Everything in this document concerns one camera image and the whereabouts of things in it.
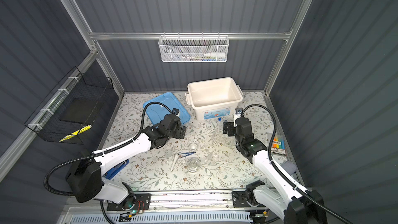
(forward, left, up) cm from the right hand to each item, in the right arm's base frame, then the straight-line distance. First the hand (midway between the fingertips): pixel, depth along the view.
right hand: (236, 121), depth 82 cm
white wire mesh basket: (+69, +26, +3) cm, 74 cm away
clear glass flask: (-19, +23, -11) cm, 32 cm away
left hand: (0, +32, -4) cm, 32 cm away
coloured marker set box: (-6, -27, -17) cm, 32 cm away
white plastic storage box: (+35, +10, -19) cm, 41 cm away
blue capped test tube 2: (+2, +5, -2) cm, 6 cm away
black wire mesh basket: (-4, +80, +13) cm, 82 cm away
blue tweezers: (-10, +25, -17) cm, 32 cm away
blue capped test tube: (+3, +9, -3) cm, 10 cm away
